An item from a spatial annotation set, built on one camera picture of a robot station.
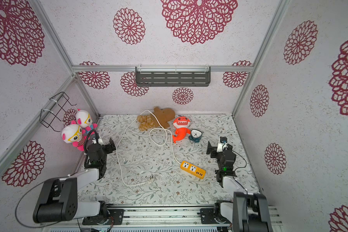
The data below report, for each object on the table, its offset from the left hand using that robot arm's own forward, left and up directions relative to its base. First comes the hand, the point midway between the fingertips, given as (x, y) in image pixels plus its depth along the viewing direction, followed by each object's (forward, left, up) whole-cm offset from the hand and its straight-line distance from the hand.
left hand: (105, 141), depth 90 cm
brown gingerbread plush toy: (+21, -23, -7) cm, 32 cm away
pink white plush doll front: (0, +15, +8) cm, 17 cm away
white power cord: (+7, -27, -11) cm, 30 cm away
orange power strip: (-15, -55, -9) cm, 57 cm away
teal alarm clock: (+10, -59, -9) cm, 60 cm away
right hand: (-2, -69, +3) cm, 69 cm away
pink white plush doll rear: (+12, +15, +6) cm, 21 cm away
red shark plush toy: (+18, -49, -6) cm, 52 cm away
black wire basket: (+3, +20, +22) cm, 30 cm away
